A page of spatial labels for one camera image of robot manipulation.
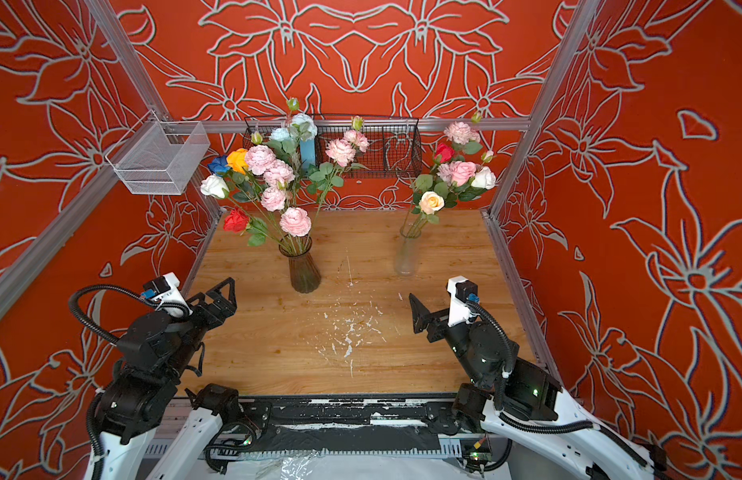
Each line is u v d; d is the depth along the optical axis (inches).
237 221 28.4
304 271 35.2
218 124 36.5
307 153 35.6
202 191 25.9
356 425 28.6
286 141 29.8
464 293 19.5
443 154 29.8
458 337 21.0
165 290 20.7
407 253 37.7
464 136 30.6
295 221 28.0
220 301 22.4
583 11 27.5
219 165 28.8
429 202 24.5
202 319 22.1
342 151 27.5
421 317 21.4
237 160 28.1
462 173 26.6
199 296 25.8
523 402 17.4
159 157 36.6
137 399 16.8
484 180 26.5
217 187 26.0
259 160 27.4
